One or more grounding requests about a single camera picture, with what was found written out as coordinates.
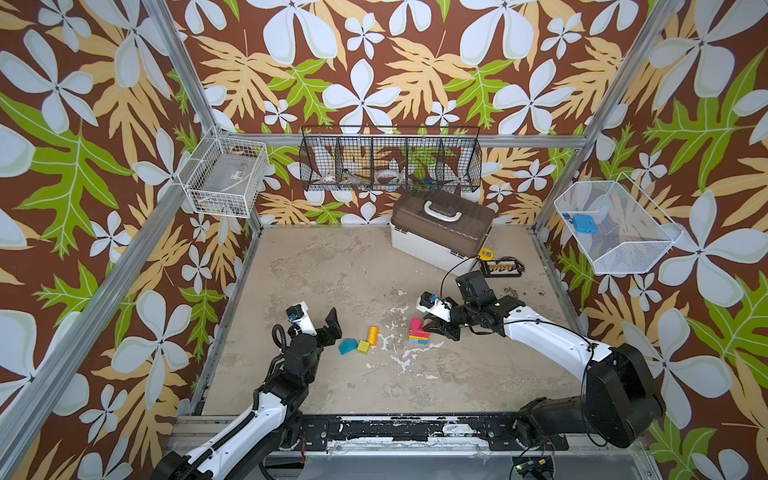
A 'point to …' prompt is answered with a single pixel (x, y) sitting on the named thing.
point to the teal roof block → (347, 346)
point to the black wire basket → (429, 158)
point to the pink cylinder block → (416, 325)
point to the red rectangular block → (419, 334)
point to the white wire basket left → (226, 176)
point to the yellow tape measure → (486, 254)
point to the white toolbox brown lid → (442, 232)
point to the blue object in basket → (585, 224)
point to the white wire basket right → (617, 227)
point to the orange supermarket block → (373, 335)
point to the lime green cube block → (363, 346)
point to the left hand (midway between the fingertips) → (320, 309)
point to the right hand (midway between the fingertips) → (425, 320)
